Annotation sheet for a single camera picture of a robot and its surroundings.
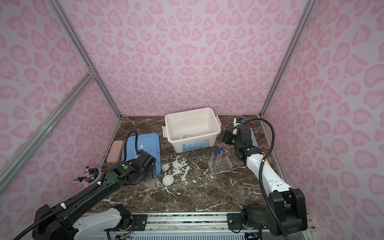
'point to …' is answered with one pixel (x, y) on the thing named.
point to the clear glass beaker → (184, 136)
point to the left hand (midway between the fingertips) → (148, 170)
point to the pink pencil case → (115, 152)
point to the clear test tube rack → (220, 164)
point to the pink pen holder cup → (90, 175)
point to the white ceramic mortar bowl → (168, 180)
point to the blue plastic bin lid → (149, 143)
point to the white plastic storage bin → (192, 130)
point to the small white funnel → (165, 167)
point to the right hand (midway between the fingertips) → (228, 130)
